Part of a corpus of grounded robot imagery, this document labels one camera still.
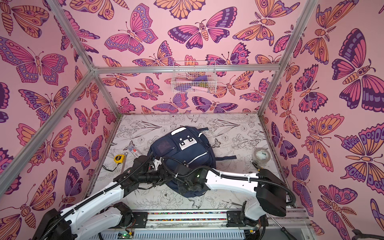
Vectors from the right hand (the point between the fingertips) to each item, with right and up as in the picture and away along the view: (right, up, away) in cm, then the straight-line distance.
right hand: (180, 187), depth 76 cm
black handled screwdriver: (+50, -18, -7) cm, 54 cm away
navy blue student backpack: (0, +18, +14) cm, 23 cm away
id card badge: (-33, +15, +23) cm, 43 cm away
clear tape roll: (+50, +12, +19) cm, 55 cm away
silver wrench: (-38, +13, +22) cm, 45 cm away
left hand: (-2, +6, -1) cm, 7 cm away
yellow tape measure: (-40, +11, +18) cm, 46 cm away
